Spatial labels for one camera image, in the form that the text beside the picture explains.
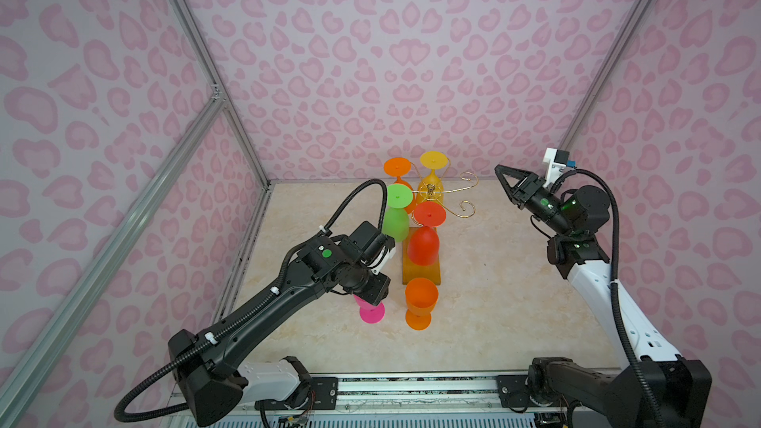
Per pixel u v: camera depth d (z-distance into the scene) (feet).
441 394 2.46
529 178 2.02
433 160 2.62
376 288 2.00
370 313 2.81
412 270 3.07
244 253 3.44
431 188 2.41
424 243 2.44
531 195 1.97
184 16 2.47
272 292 1.41
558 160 2.03
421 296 2.45
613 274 1.62
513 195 2.03
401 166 2.57
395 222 2.52
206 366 1.24
